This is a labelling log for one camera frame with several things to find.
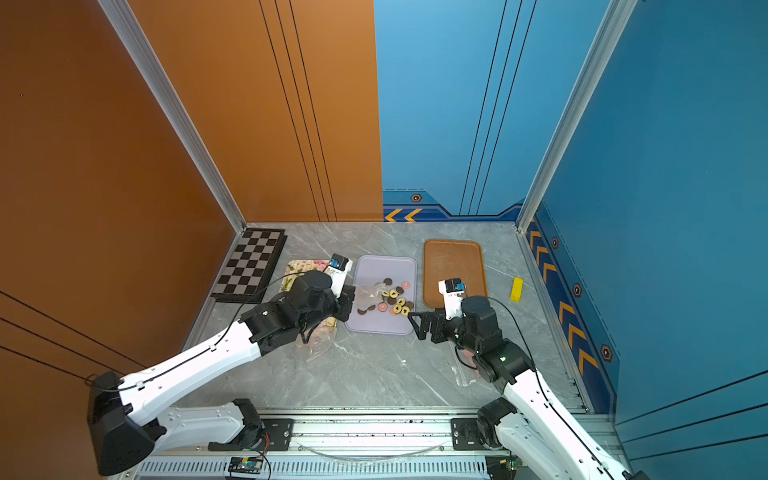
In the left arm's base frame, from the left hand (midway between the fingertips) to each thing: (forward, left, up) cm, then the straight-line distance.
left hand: (356, 286), depth 75 cm
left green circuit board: (-36, +26, -25) cm, 51 cm away
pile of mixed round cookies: (+7, -10, -22) cm, 25 cm away
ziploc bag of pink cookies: (-14, -29, -19) cm, 37 cm away
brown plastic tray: (+27, -29, -23) cm, 46 cm away
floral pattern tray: (+23, +26, -23) cm, 41 cm away
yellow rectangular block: (+13, -51, -21) cm, 57 cm away
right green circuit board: (-35, -36, -24) cm, 56 cm away
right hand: (-5, -17, -5) cm, 19 cm away
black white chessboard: (+17, +41, -20) cm, 49 cm away
